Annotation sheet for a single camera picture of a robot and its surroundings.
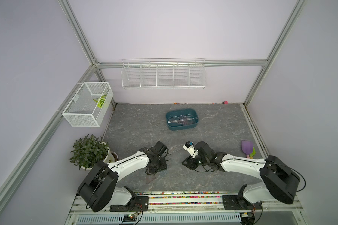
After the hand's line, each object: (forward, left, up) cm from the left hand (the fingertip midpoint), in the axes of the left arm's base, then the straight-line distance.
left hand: (163, 170), depth 84 cm
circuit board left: (-22, +18, -3) cm, 29 cm away
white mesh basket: (+32, +43, +24) cm, 59 cm away
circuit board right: (-27, -43, -4) cm, 50 cm away
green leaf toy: (+33, +34, +28) cm, 56 cm away
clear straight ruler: (+38, -14, -1) cm, 41 cm away
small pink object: (+56, -57, -3) cm, 80 cm away
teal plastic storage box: (+43, -14, -1) cm, 46 cm away
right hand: (+4, -13, +3) cm, 14 cm away
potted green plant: (+6, +38, +18) cm, 43 cm away
